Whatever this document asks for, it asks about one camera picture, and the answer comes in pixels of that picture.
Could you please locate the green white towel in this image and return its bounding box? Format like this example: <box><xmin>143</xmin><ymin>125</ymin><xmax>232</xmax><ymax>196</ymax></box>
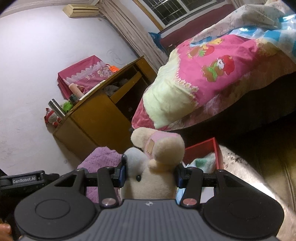
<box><xmin>186</xmin><ymin>152</ymin><xmax>216</xmax><ymax>173</ymax></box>

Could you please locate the purple cloth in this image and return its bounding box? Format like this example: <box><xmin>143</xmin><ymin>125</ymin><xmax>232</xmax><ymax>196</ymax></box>
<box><xmin>77</xmin><ymin>147</ymin><xmax>122</xmax><ymax>203</ymax></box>

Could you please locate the beige plush mouse toy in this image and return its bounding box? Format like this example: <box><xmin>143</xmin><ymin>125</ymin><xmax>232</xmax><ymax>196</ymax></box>
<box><xmin>120</xmin><ymin>127</ymin><xmax>185</xmax><ymax>200</ymax></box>

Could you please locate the white sponge block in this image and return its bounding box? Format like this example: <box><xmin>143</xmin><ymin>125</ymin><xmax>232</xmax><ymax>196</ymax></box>
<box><xmin>200</xmin><ymin>187</ymin><xmax>214</xmax><ymax>203</ymax></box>

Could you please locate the person's left hand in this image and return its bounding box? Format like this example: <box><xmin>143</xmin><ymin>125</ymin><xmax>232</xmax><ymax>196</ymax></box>
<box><xmin>0</xmin><ymin>223</ymin><xmax>13</xmax><ymax>241</ymax></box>

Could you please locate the red cardboard box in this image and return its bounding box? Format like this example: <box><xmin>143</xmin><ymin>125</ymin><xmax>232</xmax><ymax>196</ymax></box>
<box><xmin>183</xmin><ymin>138</ymin><xmax>224</xmax><ymax>169</ymax></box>

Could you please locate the wooden desk cabinet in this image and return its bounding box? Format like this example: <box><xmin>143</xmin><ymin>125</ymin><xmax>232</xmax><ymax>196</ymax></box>
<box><xmin>53</xmin><ymin>57</ymin><xmax>157</xmax><ymax>160</ymax></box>

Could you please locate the red santa doll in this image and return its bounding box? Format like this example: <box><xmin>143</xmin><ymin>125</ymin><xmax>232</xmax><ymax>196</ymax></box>
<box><xmin>44</xmin><ymin>108</ymin><xmax>62</xmax><ymax>128</ymax></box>

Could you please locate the green plush toy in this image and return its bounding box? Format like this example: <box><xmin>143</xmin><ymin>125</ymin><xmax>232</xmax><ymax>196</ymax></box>
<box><xmin>62</xmin><ymin>101</ymin><xmax>73</xmax><ymax>113</ymax></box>

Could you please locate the dark small jar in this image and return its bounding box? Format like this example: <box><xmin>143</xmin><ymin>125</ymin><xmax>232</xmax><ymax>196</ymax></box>
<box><xmin>69</xmin><ymin>94</ymin><xmax>79</xmax><ymax>106</ymax></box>

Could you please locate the steel thermos bottle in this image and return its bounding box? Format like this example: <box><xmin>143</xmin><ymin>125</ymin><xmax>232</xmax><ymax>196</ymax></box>
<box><xmin>48</xmin><ymin>99</ymin><xmax>66</xmax><ymax>118</ymax></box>

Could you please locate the pink tall cup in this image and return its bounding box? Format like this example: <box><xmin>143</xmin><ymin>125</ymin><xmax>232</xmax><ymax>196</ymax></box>
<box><xmin>69</xmin><ymin>83</ymin><xmax>84</xmax><ymax>99</ymax></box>

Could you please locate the pink strawberry quilt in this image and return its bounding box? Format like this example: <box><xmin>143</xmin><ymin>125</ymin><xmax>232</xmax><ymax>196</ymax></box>
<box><xmin>132</xmin><ymin>35</ymin><xmax>295</xmax><ymax>131</ymax></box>

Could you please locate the pink cloth covered box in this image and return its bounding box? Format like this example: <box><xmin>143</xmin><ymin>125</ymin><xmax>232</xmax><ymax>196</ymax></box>
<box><xmin>57</xmin><ymin>55</ymin><xmax>114</xmax><ymax>99</ymax></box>

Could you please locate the blue bag by window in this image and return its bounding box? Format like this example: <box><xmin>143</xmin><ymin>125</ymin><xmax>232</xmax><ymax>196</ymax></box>
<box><xmin>149</xmin><ymin>32</ymin><xmax>168</xmax><ymax>55</ymax></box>

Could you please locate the left beige curtain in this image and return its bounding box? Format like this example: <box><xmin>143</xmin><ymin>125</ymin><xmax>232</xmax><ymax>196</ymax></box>
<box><xmin>97</xmin><ymin>1</ymin><xmax>168</xmax><ymax>72</ymax></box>

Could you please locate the blue white patchwork sheet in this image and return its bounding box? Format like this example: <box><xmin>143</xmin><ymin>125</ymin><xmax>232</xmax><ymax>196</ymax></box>
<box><xmin>190</xmin><ymin>1</ymin><xmax>295</xmax><ymax>62</ymax></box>

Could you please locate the bed with dark frame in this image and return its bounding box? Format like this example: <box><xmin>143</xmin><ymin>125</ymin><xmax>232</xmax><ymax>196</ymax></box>
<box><xmin>129</xmin><ymin>29</ymin><xmax>296</xmax><ymax>163</ymax></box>

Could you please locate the window with brown frame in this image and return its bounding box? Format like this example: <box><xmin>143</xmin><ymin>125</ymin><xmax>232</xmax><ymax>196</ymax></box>
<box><xmin>134</xmin><ymin>1</ymin><xmax>232</xmax><ymax>31</ymax></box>

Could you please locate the wall air conditioner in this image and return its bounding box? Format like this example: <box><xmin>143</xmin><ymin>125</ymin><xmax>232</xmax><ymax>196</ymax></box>
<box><xmin>63</xmin><ymin>4</ymin><xmax>100</xmax><ymax>18</ymax></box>

